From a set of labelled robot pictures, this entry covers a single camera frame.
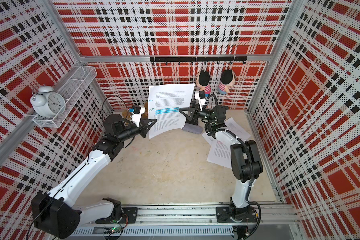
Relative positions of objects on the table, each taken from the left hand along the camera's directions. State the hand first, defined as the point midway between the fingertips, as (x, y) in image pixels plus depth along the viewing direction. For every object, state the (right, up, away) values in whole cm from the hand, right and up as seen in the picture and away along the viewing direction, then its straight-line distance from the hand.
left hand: (157, 119), depth 73 cm
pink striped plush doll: (+25, +28, +23) cm, 44 cm away
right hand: (+13, +7, +1) cm, 14 cm away
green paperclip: (-12, -20, +26) cm, 35 cm away
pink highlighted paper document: (+36, -22, +23) cm, 48 cm away
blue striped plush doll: (+40, +26, +18) cm, 52 cm away
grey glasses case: (+19, -5, +34) cm, 39 cm away
